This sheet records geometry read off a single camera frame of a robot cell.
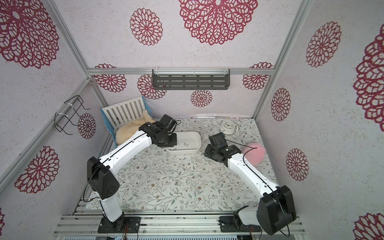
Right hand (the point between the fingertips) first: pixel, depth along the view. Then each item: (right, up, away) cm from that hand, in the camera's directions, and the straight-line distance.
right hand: (210, 153), depth 84 cm
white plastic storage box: (-13, +5, +22) cm, 26 cm away
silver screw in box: (-16, +4, +21) cm, 27 cm away
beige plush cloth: (-55, +13, +16) cm, 59 cm away
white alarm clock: (+17, +16, +26) cm, 35 cm away
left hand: (-21, +6, 0) cm, 22 cm away
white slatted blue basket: (-64, +25, +22) cm, 72 cm away
